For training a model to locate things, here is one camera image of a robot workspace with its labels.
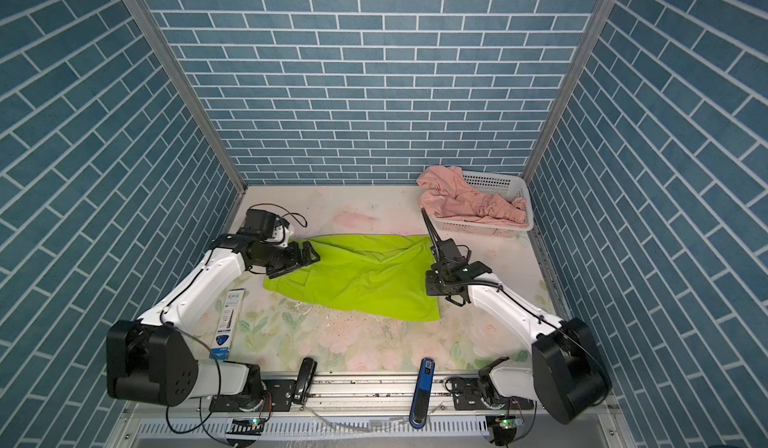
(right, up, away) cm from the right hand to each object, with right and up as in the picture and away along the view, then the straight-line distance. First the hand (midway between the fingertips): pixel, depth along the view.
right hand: (428, 280), depth 87 cm
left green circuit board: (-44, -32, -15) cm, 57 cm away
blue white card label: (-58, -12, -3) cm, 59 cm away
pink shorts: (+8, +27, +20) cm, 34 cm away
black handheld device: (-32, -22, -14) cm, 41 cm away
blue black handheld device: (-4, -28, -16) cm, 32 cm away
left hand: (-34, +6, -3) cm, 35 cm away
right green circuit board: (+17, -31, -15) cm, 39 cm away
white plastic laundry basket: (+27, +31, +28) cm, 50 cm away
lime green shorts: (-15, +1, +7) cm, 17 cm away
